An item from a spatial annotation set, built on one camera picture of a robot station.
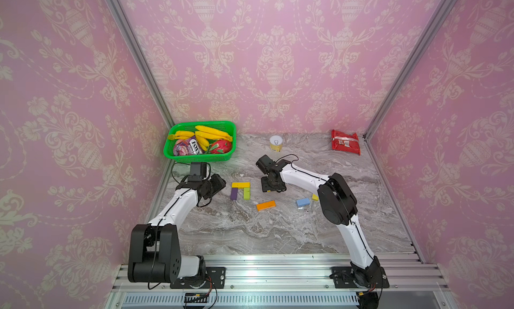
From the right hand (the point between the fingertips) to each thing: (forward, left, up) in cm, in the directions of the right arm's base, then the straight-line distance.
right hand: (265, 191), depth 97 cm
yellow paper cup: (+27, -8, +6) cm, 28 cm away
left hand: (0, +19, +9) cm, 21 cm away
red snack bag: (+28, -45, +3) cm, 53 cm away
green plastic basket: (+40, +19, +8) cm, 45 cm away
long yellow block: (+5, +12, -1) cm, 13 cm away
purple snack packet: (+24, +40, +8) cm, 48 cm away
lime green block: (0, +9, -1) cm, 9 cm away
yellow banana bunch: (+32, +33, +10) cm, 47 cm away
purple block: (-1, +15, -1) cm, 15 cm away
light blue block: (-8, -17, +2) cm, 19 cm away
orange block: (-7, 0, 0) cm, 7 cm away
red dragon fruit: (+24, +22, +8) cm, 33 cm away
